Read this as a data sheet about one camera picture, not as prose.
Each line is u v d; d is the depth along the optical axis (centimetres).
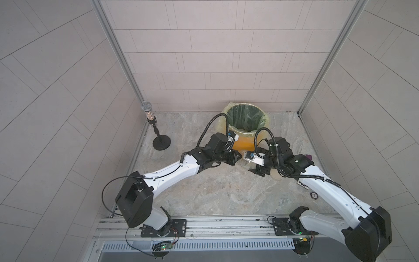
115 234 68
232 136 69
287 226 71
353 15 74
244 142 79
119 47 85
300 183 52
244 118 94
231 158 66
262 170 66
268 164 65
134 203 40
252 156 64
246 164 68
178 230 70
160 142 98
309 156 92
